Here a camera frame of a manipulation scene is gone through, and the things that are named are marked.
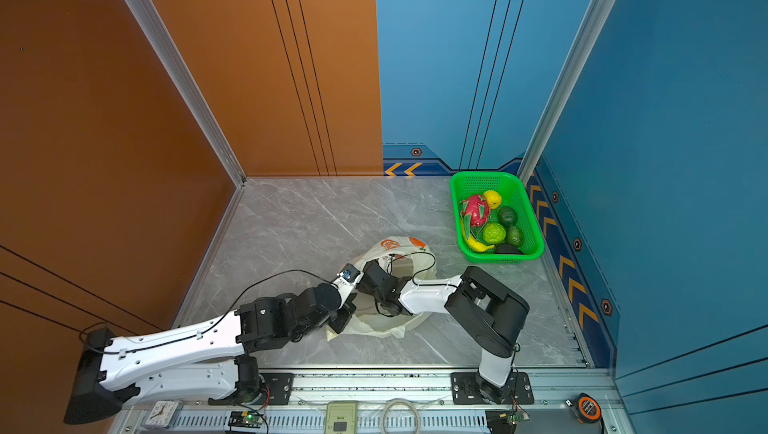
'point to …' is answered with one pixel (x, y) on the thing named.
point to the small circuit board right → (504, 421)
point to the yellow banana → (477, 246)
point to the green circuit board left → (247, 419)
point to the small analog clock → (161, 414)
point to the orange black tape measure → (586, 408)
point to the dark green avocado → (507, 216)
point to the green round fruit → (494, 233)
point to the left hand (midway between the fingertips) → (357, 294)
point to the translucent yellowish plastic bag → (398, 257)
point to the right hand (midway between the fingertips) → (361, 279)
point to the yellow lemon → (493, 198)
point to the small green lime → (515, 236)
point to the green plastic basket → (507, 184)
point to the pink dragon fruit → (475, 211)
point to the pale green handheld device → (341, 417)
